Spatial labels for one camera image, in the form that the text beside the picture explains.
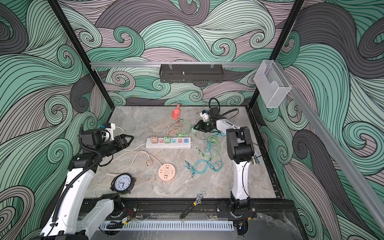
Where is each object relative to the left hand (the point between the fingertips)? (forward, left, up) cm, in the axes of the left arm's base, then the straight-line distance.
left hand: (130, 137), depth 74 cm
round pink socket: (-10, -18, -20) cm, 29 cm away
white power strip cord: (+19, +16, -23) cm, 34 cm away
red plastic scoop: (+36, -19, -21) cm, 46 cm away
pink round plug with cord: (-4, -7, -20) cm, 22 cm away
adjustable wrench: (-24, -35, -22) cm, 48 cm away
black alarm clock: (-16, +6, -21) cm, 27 cm away
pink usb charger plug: (+9, -8, -16) cm, 20 cm away
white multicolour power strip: (+9, -25, -20) cm, 33 cm away
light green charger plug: (+9, -16, -16) cm, 25 cm away
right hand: (+20, -35, -17) cm, 44 cm away
